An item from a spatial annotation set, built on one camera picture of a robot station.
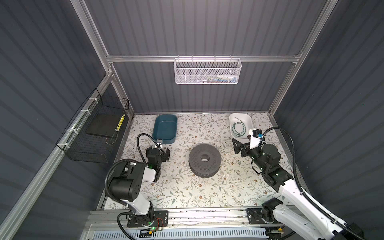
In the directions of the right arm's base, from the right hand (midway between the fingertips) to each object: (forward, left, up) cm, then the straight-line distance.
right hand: (243, 138), depth 75 cm
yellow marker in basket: (+8, +64, +4) cm, 65 cm away
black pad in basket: (+5, +71, +7) cm, 71 cm away
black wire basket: (-1, +75, +6) cm, 75 cm away
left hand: (+6, +49, -18) cm, 53 cm away
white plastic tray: (+29, -9, -23) cm, 39 cm away
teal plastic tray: (+26, +48, -22) cm, 59 cm away
